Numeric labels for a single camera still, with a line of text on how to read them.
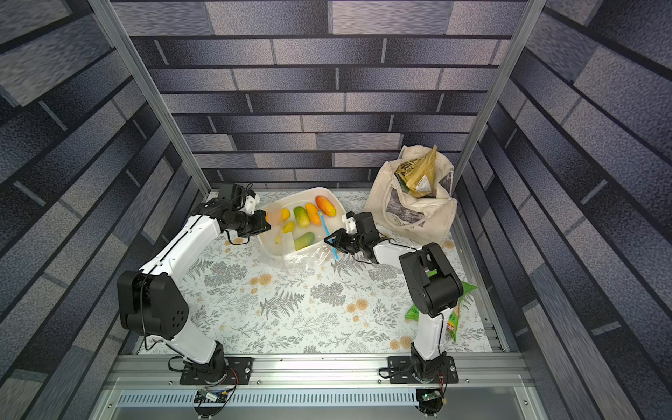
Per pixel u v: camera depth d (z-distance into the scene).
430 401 0.72
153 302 0.44
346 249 0.85
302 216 1.06
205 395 0.71
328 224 1.06
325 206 1.10
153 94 0.86
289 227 1.03
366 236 0.77
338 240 0.83
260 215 0.77
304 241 0.98
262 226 0.76
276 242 1.00
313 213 1.06
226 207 0.64
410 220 1.00
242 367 0.74
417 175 0.92
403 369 0.74
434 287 0.51
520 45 0.76
